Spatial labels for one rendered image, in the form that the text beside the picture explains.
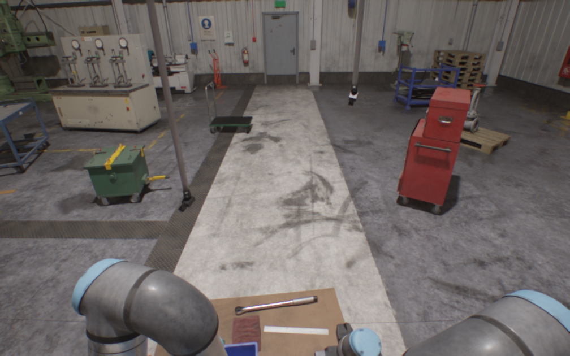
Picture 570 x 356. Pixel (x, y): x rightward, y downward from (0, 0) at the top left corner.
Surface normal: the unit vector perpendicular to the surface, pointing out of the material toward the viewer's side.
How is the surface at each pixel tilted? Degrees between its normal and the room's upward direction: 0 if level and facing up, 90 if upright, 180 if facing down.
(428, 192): 90
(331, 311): 0
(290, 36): 90
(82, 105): 90
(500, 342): 12
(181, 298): 40
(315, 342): 0
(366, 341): 19
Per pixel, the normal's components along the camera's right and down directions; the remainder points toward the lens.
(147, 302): 0.10, -0.37
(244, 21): 0.00, 0.47
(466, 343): -0.50, -0.81
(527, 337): 0.09, -0.73
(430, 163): -0.50, 0.42
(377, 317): -0.01, -0.88
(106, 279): -0.11, -0.66
